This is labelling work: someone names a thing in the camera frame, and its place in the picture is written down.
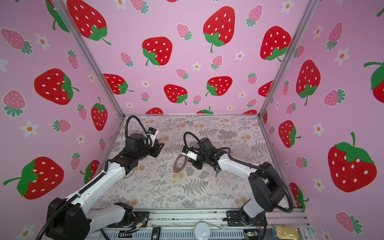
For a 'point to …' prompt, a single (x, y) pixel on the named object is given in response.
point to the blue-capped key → (217, 171)
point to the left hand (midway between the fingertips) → (161, 142)
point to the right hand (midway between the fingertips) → (188, 158)
